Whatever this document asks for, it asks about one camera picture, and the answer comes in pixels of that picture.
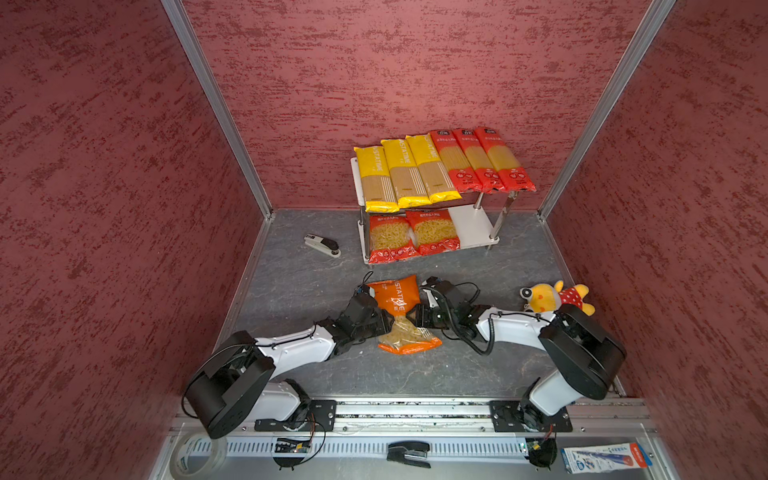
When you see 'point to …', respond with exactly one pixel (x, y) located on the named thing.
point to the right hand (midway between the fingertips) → (410, 323)
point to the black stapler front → (412, 453)
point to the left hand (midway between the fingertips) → (389, 326)
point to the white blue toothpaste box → (601, 457)
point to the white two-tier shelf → (476, 225)
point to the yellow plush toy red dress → (546, 298)
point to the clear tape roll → (216, 466)
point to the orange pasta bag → (399, 297)
